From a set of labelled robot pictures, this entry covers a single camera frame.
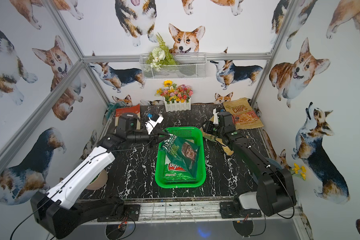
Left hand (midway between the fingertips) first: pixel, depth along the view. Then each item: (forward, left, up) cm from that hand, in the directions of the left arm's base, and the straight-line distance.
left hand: (167, 131), depth 70 cm
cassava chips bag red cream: (+44, +33, -32) cm, 63 cm away
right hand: (+12, -21, -8) cm, 25 cm away
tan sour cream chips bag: (+3, -34, -26) cm, 43 cm away
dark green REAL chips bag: (-5, -8, -11) cm, 14 cm away
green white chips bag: (-9, -1, -27) cm, 28 cm away
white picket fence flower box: (+40, -2, -16) cm, 43 cm away
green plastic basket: (+12, -14, -23) cm, 29 cm away
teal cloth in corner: (+45, +52, -31) cm, 75 cm away
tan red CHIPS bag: (+32, -53, -28) cm, 68 cm away
